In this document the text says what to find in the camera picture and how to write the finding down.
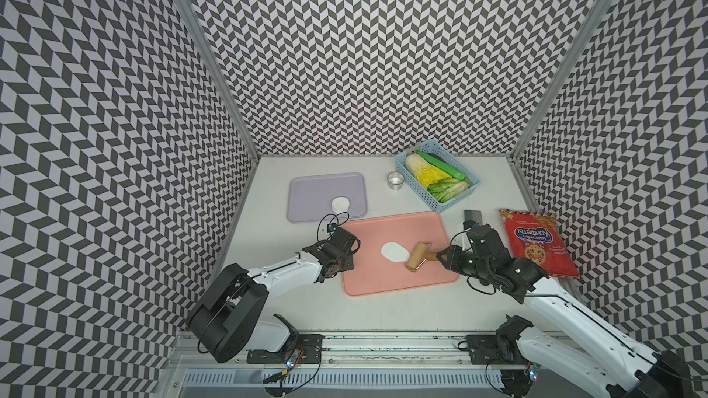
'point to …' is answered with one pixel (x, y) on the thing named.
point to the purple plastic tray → (310, 197)
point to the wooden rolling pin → (418, 254)
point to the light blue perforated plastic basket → (436, 149)
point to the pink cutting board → (372, 273)
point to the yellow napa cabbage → (426, 172)
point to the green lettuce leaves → (449, 189)
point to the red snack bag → (537, 235)
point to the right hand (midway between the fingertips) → (441, 261)
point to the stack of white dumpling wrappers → (340, 204)
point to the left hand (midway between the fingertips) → (344, 261)
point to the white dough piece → (395, 251)
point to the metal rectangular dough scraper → (473, 215)
